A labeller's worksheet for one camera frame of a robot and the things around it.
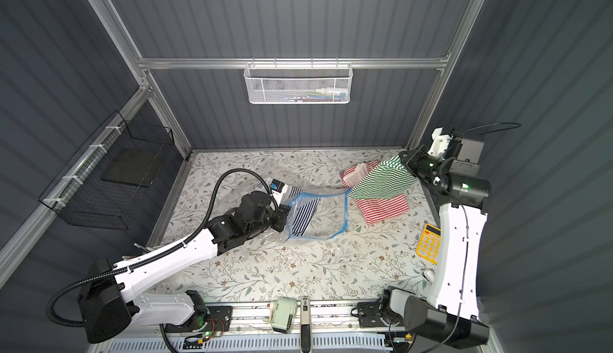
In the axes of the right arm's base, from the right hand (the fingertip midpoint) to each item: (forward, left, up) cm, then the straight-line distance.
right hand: (406, 153), depth 65 cm
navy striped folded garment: (-5, +30, -22) cm, 38 cm away
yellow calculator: (-10, -18, -39) cm, 44 cm away
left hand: (-7, +33, -19) cm, 39 cm away
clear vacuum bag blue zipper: (+4, +25, -40) cm, 47 cm away
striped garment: (+4, 0, -36) cm, 36 cm away
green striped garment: (+1, +2, -13) cm, 13 cm away
